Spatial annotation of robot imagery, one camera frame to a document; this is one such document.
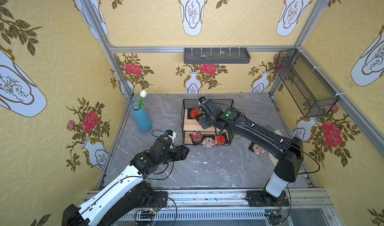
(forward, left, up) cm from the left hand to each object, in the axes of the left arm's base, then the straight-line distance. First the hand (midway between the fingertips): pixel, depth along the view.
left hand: (183, 151), depth 76 cm
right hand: (+14, -9, +8) cm, 18 cm away
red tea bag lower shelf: (+11, -22, -11) cm, 27 cm away
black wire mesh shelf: (+14, -3, +2) cm, 15 cm away
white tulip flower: (+27, +22, +15) cm, 37 cm away
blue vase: (+23, +26, -7) cm, 36 cm away
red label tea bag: (+23, -5, +3) cm, 23 cm away
